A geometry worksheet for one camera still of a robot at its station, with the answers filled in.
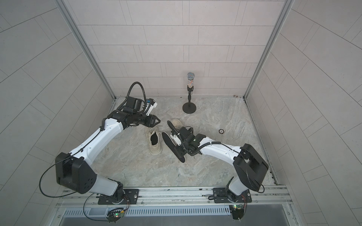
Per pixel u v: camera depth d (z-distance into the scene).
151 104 0.72
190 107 1.08
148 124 0.69
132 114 0.61
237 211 0.67
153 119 0.69
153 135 0.86
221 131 0.96
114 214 0.64
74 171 0.40
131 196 0.71
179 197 0.72
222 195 0.71
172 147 0.81
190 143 0.63
